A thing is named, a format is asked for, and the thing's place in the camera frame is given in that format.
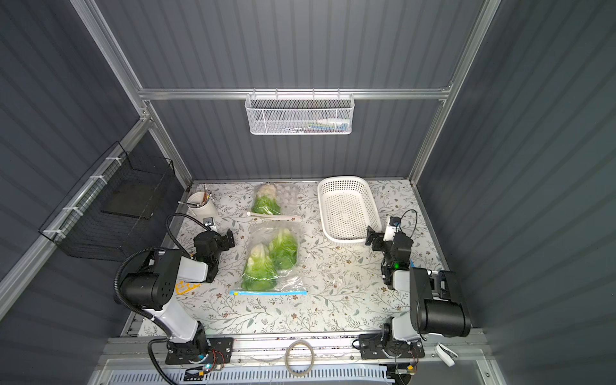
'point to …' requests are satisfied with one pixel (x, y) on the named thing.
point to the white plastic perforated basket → (347, 208)
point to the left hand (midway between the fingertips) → (219, 232)
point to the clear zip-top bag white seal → (289, 196)
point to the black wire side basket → (106, 216)
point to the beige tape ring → (287, 354)
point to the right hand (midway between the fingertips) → (385, 228)
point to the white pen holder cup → (200, 205)
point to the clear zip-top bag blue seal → (291, 282)
